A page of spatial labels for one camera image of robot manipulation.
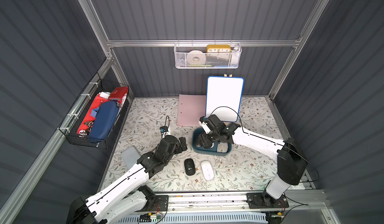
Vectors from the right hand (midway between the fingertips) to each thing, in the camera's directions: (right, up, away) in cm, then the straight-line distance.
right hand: (206, 135), depth 85 cm
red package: (-47, +23, -6) cm, 53 cm away
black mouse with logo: (-10, -18, -1) cm, 20 cm away
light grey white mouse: (+10, -8, +4) cm, 13 cm away
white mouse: (+1, -19, -3) cm, 19 cm away
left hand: (-15, -1, -7) cm, 17 cm away
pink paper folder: (-9, +16, +25) cm, 31 cm away
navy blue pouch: (-48, +13, -16) cm, 52 cm away
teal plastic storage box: (+3, -10, +3) cm, 11 cm away
